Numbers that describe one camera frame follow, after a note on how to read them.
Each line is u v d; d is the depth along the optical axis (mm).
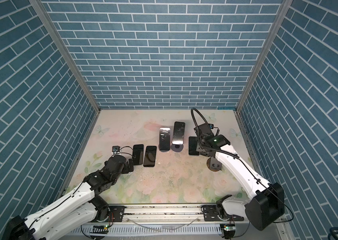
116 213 738
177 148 982
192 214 756
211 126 711
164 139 934
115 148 719
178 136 929
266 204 389
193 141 1017
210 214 734
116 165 617
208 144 551
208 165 902
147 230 770
